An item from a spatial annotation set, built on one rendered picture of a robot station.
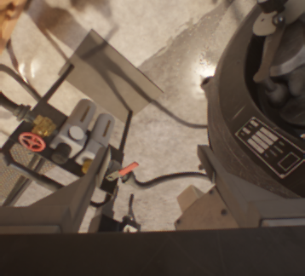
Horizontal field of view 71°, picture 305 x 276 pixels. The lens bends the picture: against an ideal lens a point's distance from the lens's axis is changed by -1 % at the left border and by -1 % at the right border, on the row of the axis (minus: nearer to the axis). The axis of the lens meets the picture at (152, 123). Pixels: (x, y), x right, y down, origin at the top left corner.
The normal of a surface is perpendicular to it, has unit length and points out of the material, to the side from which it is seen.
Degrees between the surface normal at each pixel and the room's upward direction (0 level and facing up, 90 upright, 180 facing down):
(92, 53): 0
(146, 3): 0
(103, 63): 0
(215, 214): 90
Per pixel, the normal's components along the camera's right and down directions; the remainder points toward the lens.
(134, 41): -0.09, 0.65
